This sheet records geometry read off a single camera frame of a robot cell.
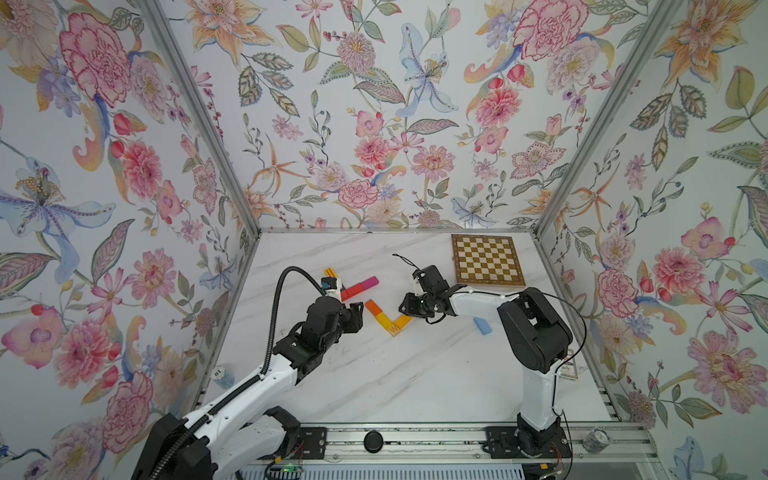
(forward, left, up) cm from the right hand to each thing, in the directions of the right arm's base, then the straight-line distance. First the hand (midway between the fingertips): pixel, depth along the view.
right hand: (401, 305), depth 98 cm
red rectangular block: (+6, +17, 0) cm, 18 cm away
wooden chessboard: (+20, -31, -1) cm, 37 cm away
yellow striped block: (+13, +26, +1) cm, 28 cm away
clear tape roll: (-37, -46, +2) cm, 59 cm away
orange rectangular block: (+1, +10, -1) cm, 10 cm away
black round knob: (-39, +7, +1) cm, 40 cm away
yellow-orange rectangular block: (-6, 0, 0) cm, 6 cm away
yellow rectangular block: (-5, +5, -1) cm, 7 cm away
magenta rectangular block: (+9, +11, 0) cm, 14 cm away
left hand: (-9, +11, +16) cm, 21 cm away
